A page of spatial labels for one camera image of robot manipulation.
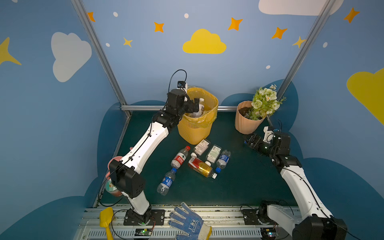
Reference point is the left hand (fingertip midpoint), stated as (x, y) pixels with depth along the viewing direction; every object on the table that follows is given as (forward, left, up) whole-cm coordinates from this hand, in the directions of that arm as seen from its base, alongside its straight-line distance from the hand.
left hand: (191, 97), depth 76 cm
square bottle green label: (-12, -15, -36) cm, 40 cm away
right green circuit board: (-54, -39, -40) cm, 77 cm away
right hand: (-13, -32, -17) cm, 39 cm away
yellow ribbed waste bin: (-7, -4, -19) cm, 21 cm away
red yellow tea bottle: (-23, -6, -33) cm, 41 cm away
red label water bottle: (-18, +7, -32) cm, 37 cm away
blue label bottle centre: (-18, -20, -35) cm, 44 cm away
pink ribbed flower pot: (+5, -37, -21) cm, 43 cm away
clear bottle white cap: (+8, -6, -16) cm, 19 cm away
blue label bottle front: (-34, +15, -37) cm, 53 cm away
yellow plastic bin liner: (+11, -12, -17) cm, 23 cm away
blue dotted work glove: (-52, -2, -38) cm, 64 cm away
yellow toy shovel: (-48, +42, -37) cm, 73 cm away
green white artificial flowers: (+10, -45, -11) cm, 47 cm away
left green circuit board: (-54, +23, -40) cm, 71 cm away
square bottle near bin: (-8, -7, -36) cm, 37 cm away
